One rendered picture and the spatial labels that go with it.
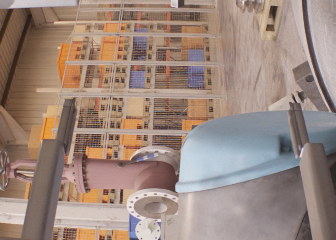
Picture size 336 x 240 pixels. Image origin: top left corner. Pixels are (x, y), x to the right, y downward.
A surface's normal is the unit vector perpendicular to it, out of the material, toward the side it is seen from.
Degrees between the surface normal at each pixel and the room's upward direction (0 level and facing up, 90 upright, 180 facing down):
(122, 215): 90
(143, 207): 90
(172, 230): 90
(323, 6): 31
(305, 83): 90
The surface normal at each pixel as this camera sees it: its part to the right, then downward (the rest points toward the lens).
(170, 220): 0.01, -0.66
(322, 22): -0.85, 0.46
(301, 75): -0.64, -0.57
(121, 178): -0.02, 0.65
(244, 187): -0.39, 0.21
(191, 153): -0.91, -0.12
